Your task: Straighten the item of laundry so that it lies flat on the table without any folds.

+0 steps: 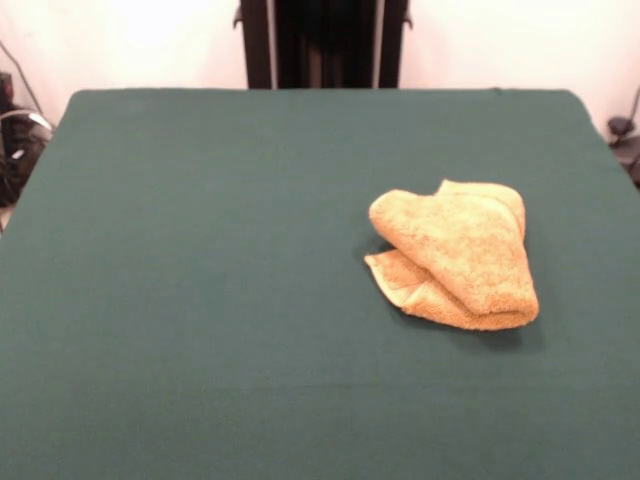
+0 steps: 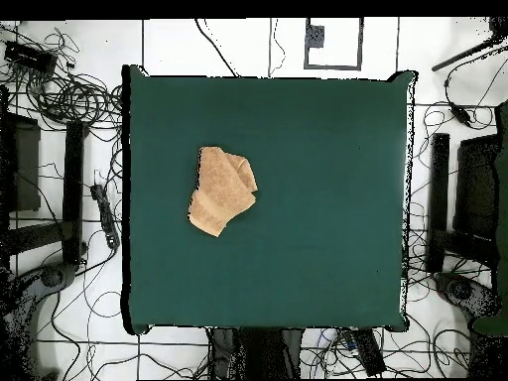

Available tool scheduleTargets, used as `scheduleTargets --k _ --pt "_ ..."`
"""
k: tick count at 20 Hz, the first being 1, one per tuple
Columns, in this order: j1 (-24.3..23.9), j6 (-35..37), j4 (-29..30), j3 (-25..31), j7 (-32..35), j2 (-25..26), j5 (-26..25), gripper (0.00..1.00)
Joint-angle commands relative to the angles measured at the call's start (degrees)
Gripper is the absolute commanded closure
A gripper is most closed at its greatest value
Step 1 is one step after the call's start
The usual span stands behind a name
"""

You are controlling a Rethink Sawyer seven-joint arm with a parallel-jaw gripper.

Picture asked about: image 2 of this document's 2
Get long black power strip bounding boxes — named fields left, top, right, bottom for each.
left=351, top=327, right=387, bottom=377

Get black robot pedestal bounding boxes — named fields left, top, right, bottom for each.
left=207, top=326, right=307, bottom=381

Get black stand base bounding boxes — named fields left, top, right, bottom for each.
left=434, top=270, right=499, bottom=319
left=37, top=262, right=78, bottom=290

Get black floor cable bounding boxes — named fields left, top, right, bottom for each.
left=193, top=17, right=240, bottom=77

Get tan terry towel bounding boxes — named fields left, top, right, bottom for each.
left=187, top=145, right=259, bottom=238

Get small black power adapter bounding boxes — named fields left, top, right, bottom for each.
left=448, top=102, right=474, bottom=129

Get black rod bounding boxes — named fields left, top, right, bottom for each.
left=431, top=34, right=508, bottom=73

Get black frame beam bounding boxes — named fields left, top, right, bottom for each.
left=62, top=120, right=87, bottom=266
left=427, top=132, right=451, bottom=274

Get black power adapter box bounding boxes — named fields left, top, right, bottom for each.
left=3, top=40, right=60, bottom=75

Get grey square floor frame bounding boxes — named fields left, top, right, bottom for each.
left=304, top=17, right=365, bottom=71

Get dark square box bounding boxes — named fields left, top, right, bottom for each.
left=0, top=113, right=42, bottom=214
left=452, top=133, right=502, bottom=240

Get grey marker tag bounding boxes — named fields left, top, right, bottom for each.
left=305, top=24, right=326, bottom=50

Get dark green table cloth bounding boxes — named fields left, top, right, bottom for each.
left=121, top=64, right=418, bottom=335

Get tangled black cable bundle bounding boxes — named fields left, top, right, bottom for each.
left=23, top=27, right=125, bottom=134

